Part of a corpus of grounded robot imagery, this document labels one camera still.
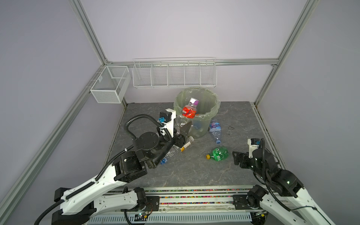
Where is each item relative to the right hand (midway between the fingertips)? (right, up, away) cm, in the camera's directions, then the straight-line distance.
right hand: (240, 154), depth 72 cm
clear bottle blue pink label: (-7, +11, +27) cm, 30 cm away
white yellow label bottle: (-26, +4, +24) cm, 35 cm away
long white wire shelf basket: (-37, +52, +29) cm, 70 cm away
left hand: (-29, +17, -19) cm, 39 cm away
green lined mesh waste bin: (-13, +28, +24) cm, 39 cm away
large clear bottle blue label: (-39, -4, +13) cm, 41 cm away
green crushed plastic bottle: (-6, -5, +19) cm, 21 cm away
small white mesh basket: (-84, +43, +30) cm, 99 cm away
